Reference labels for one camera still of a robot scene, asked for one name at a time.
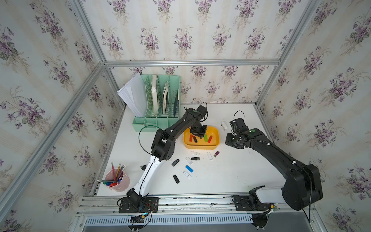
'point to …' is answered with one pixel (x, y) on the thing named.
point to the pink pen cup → (117, 179)
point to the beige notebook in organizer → (164, 97)
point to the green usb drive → (206, 137)
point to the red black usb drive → (195, 139)
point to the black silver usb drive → (175, 162)
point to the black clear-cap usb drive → (195, 158)
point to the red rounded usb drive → (209, 139)
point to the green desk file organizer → (168, 87)
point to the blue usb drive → (190, 169)
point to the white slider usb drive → (187, 175)
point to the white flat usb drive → (209, 156)
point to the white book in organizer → (155, 110)
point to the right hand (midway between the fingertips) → (229, 141)
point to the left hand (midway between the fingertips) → (204, 136)
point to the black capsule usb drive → (176, 179)
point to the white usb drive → (189, 160)
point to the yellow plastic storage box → (213, 133)
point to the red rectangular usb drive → (191, 137)
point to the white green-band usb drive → (195, 153)
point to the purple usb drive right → (216, 153)
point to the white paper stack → (135, 94)
